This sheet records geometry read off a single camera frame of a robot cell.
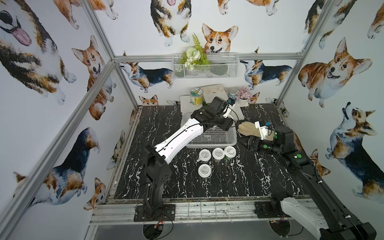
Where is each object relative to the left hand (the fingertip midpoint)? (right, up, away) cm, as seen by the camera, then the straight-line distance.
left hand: (227, 115), depth 80 cm
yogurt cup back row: (-12, -24, +7) cm, 27 cm away
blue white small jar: (+6, +13, +18) cm, 23 cm away
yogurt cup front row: (-12, -30, +2) cm, 33 cm away
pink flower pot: (+12, +13, +13) cm, 22 cm away
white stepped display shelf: (-8, +15, +18) cm, 25 cm away
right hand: (+8, -11, -8) cm, 15 cm away
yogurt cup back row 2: (-4, -23, +8) cm, 24 cm away
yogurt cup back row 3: (+3, -21, +8) cm, 23 cm away
